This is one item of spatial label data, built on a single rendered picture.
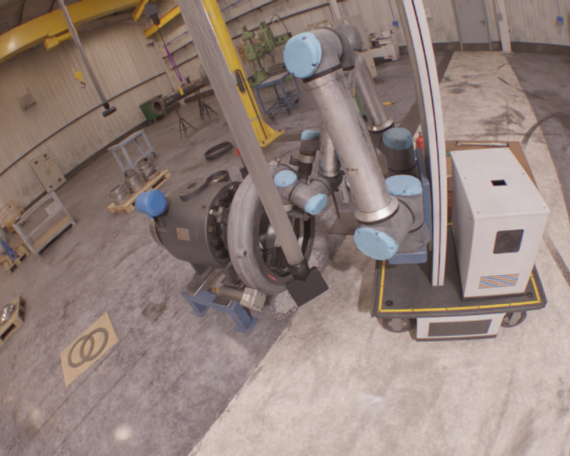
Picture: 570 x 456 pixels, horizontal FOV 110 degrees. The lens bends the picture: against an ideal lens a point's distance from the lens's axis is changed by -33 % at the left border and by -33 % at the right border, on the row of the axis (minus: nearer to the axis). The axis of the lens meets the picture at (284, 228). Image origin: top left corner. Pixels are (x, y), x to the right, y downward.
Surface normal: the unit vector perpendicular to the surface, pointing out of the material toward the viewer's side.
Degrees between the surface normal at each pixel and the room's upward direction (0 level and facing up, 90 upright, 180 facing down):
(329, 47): 80
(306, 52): 83
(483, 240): 90
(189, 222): 48
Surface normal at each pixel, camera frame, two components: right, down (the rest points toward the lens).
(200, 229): -0.55, 0.09
